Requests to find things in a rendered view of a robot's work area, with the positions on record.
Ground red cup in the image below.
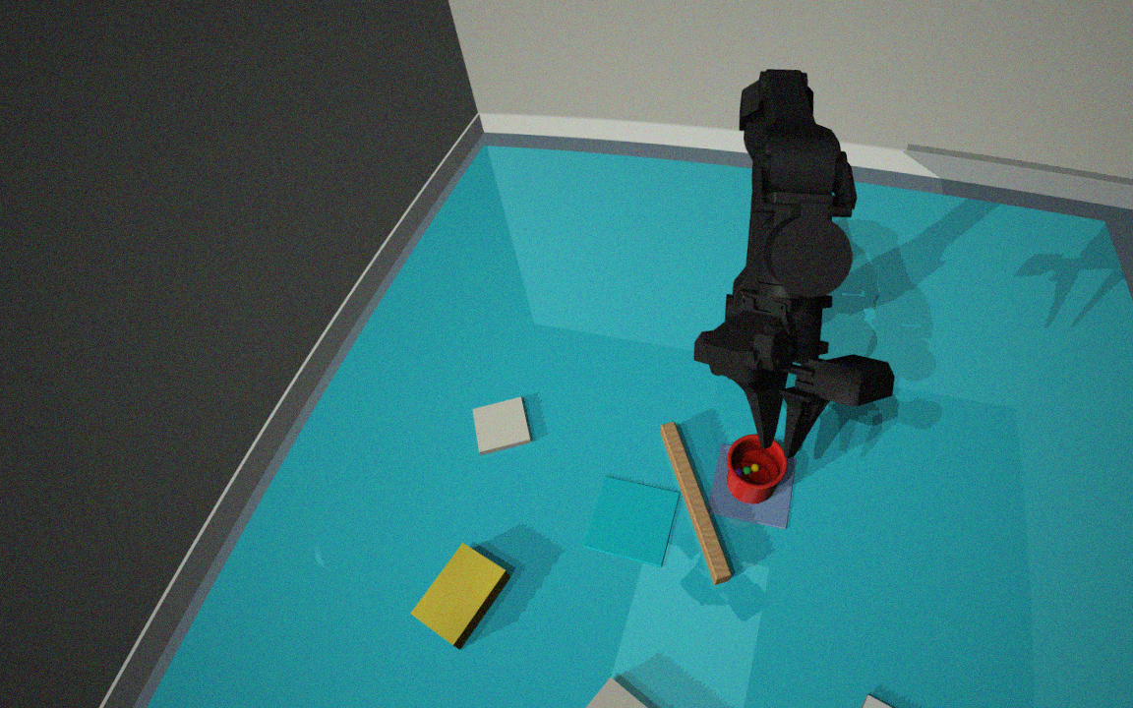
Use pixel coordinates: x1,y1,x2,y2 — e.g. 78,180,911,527
727,435,787,504

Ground brown wooden plank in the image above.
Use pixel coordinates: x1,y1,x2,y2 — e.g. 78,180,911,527
661,421,732,585

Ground beige flat square slab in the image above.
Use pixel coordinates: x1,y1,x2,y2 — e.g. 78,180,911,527
472,396,531,455

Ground yellow rectangular block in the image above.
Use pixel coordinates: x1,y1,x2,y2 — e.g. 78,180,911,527
411,541,510,649

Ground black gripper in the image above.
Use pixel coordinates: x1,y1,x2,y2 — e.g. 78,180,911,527
732,281,894,458

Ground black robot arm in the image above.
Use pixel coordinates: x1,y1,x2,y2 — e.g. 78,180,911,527
702,69,857,384

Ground grey flat bar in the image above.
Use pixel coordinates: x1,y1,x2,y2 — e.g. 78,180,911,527
585,679,647,708

